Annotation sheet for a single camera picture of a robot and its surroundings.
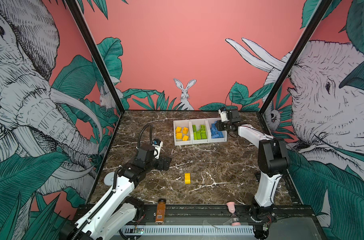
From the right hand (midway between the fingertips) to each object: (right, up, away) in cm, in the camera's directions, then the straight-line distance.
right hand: (216, 121), depth 98 cm
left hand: (-32, -19, -19) cm, 42 cm away
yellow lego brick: (-26, -6, +8) cm, 28 cm away
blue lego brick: (0, -9, +6) cm, 10 cm away
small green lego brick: (-14, -10, +2) cm, 18 cm away
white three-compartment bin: (-12, -7, +9) cm, 16 cm away
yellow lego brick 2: (-25, -10, +4) cm, 28 cm away
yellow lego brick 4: (-20, -33, -14) cm, 41 cm away
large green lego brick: (-9, -5, +7) cm, 12 cm away
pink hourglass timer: (+4, -50, -26) cm, 56 cm away
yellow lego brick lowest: (-21, -7, +6) cm, 23 cm away
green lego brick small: (-8, -11, +6) cm, 15 cm away
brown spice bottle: (-33, -45, -27) cm, 62 cm away
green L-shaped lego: (-14, -5, +10) cm, 18 cm away
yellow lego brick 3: (-21, -12, +3) cm, 24 cm away
